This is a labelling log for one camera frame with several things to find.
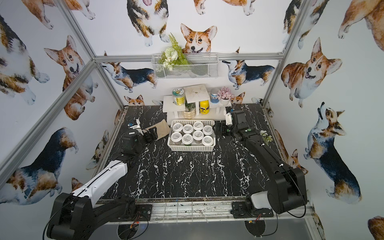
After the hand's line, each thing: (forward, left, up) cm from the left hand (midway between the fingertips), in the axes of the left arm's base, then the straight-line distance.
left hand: (148, 125), depth 85 cm
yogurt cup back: (+8, -14, -13) cm, 21 cm away
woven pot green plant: (+23, -22, -13) cm, 35 cm away
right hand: (0, -42, +2) cm, 42 cm away
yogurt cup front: (+5, -34, -13) cm, 37 cm away
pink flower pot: (+19, -45, +5) cm, 49 cm away
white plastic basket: (-7, -25, -15) cm, 30 cm away
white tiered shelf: (+23, -26, +3) cm, 35 cm away
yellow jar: (+24, -32, -11) cm, 42 cm away
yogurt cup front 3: (0, -27, -13) cm, 30 cm away
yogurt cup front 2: (-2, -21, -12) cm, 24 cm away
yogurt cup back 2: (+6, -21, -12) cm, 25 cm away
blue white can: (+22, -39, +2) cm, 45 cm away
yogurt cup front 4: (-3, -34, -13) cm, 36 cm away
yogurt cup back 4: (0, -14, -13) cm, 19 cm away
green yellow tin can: (+21, -16, +2) cm, 26 cm away
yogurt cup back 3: (+9, -28, -13) cm, 32 cm away
